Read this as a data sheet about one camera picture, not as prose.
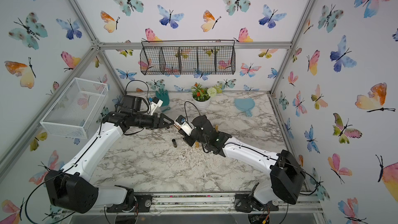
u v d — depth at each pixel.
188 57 0.98
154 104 0.70
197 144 0.68
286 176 0.41
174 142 0.89
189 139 0.67
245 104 1.15
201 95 0.98
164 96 1.18
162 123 0.67
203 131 0.57
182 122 0.64
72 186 0.38
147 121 0.66
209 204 0.75
